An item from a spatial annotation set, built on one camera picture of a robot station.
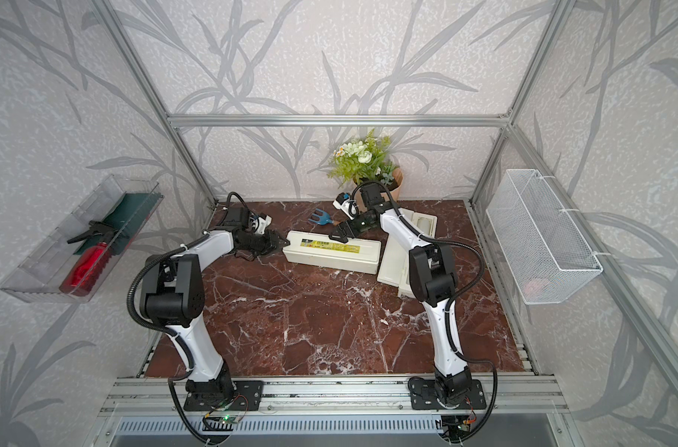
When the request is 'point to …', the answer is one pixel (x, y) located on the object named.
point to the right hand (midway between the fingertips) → (338, 229)
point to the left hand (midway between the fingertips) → (283, 243)
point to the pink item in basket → (533, 288)
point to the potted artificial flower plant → (367, 161)
